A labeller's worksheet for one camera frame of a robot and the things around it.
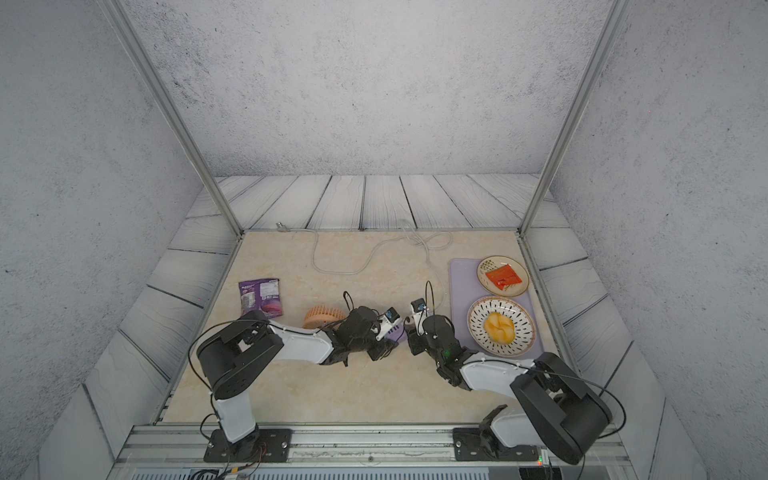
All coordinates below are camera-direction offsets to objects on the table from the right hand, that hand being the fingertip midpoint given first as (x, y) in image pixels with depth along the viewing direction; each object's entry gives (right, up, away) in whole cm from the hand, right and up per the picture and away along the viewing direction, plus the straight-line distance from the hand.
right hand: (412, 324), depth 88 cm
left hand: (-5, -5, +2) cm, 7 cm away
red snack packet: (+33, +13, +16) cm, 39 cm away
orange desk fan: (-26, +3, -5) cm, 27 cm away
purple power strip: (-4, -1, -6) cm, 7 cm away
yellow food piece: (+26, -2, +2) cm, 26 cm away
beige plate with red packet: (+31, +18, +19) cm, 40 cm away
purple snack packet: (-49, +7, +11) cm, 50 cm away
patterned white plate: (+34, -2, +3) cm, 35 cm away
